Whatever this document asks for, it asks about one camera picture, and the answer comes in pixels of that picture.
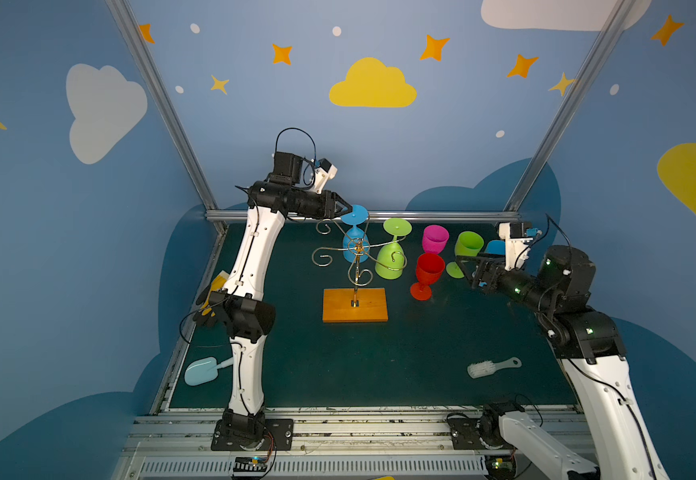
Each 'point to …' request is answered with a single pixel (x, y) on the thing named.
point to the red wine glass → (429, 270)
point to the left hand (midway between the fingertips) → (344, 207)
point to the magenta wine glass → (434, 239)
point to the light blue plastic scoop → (204, 370)
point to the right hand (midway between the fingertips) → (472, 254)
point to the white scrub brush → (485, 368)
